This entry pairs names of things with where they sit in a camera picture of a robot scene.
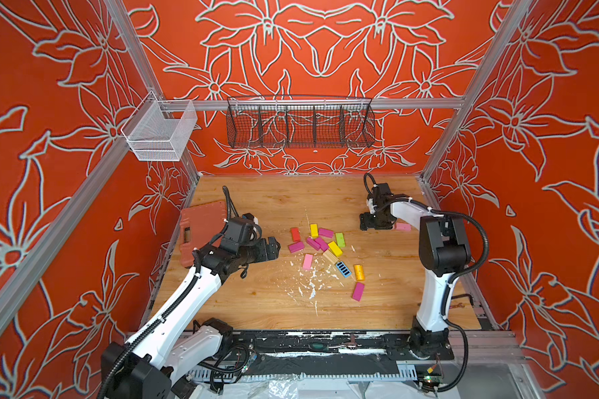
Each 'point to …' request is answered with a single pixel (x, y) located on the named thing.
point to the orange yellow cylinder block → (359, 272)
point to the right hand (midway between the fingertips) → (371, 222)
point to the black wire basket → (299, 122)
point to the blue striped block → (344, 270)
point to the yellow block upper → (314, 232)
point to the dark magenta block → (324, 244)
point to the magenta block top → (326, 233)
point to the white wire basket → (160, 130)
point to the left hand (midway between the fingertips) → (269, 245)
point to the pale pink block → (308, 262)
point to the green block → (340, 240)
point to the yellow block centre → (336, 248)
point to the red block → (295, 234)
